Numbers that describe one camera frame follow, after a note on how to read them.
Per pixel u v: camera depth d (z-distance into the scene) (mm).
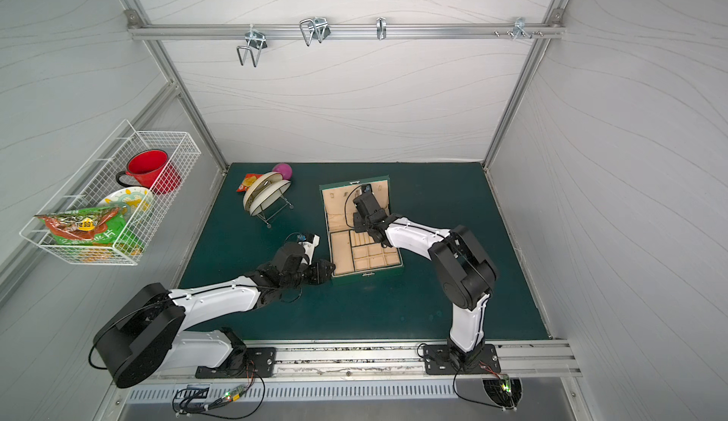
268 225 1004
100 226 543
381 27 750
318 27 763
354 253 886
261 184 899
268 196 889
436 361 734
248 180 1141
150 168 673
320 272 764
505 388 716
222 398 675
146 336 421
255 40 783
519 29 765
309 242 794
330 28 765
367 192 837
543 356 771
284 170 1134
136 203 675
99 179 651
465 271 490
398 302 864
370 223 729
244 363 687
